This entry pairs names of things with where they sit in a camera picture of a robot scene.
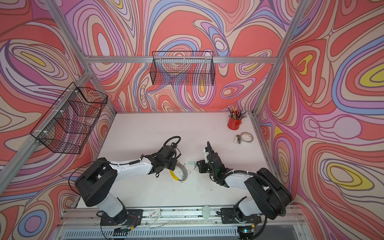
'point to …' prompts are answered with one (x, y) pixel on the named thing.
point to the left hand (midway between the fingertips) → (177, 160)
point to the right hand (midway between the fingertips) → (200, 165)
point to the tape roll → (247, 137)
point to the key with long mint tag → (192, 163)
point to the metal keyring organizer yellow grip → (175, 176)
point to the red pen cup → (233, 124)
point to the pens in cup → (237, 115)
